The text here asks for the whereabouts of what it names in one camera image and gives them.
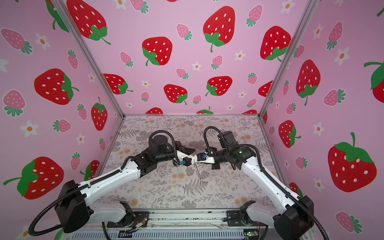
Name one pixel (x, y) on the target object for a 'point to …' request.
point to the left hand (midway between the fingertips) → (193, 145)
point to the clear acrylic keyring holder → (197, 172)
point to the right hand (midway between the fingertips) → (198, 158)
